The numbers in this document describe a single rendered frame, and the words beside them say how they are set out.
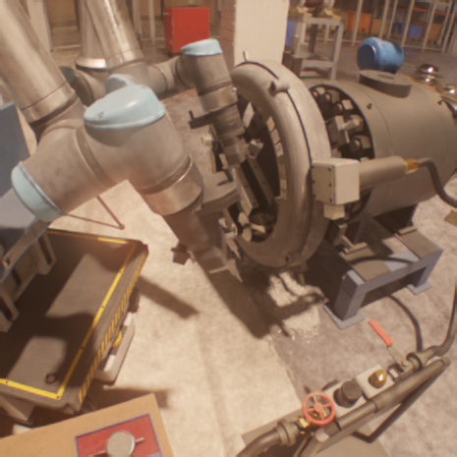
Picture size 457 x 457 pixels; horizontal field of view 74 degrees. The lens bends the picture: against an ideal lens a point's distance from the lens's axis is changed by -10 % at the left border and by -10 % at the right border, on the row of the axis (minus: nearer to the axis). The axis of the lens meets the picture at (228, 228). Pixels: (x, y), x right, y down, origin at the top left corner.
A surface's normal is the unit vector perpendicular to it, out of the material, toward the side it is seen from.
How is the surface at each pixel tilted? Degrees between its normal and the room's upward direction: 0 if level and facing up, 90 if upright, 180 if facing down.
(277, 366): 0
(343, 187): 68
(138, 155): 91
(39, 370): 0
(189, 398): 0
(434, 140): 59
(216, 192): 25
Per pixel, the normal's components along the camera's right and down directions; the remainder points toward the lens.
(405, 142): 0.35, 0.07
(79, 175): 0.20, 0.47
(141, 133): 0.46, 0.49
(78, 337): 0.04, -0.78
